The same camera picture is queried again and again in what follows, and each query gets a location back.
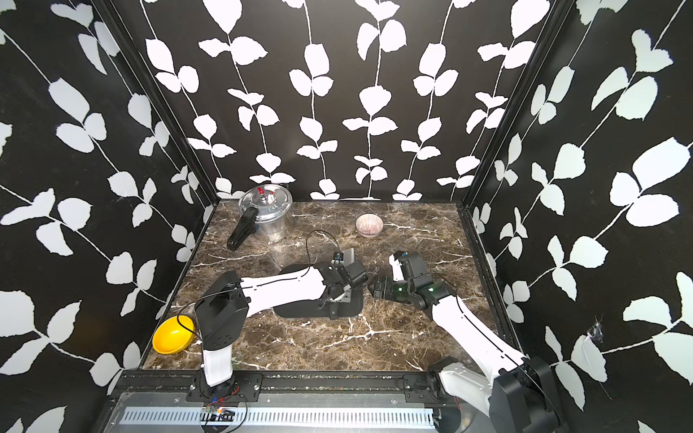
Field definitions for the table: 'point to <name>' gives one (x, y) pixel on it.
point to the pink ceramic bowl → (369, 225)
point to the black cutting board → (350, 305)
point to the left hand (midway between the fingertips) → (342, 288)
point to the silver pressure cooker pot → (267, 213)
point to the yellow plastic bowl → (170, 337)
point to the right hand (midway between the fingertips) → (381, 287)
